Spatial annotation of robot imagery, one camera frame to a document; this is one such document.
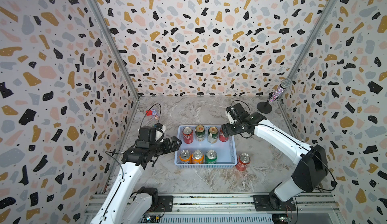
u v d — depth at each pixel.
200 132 0.90
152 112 1.07
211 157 0.79
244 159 0.78
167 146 0.66
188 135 0.88
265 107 1.16
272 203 0.66
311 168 0.43
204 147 1.00
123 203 0.43
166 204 0.74
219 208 0.73
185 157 0.79
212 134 0.88
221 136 0.97
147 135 0.57
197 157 0.80
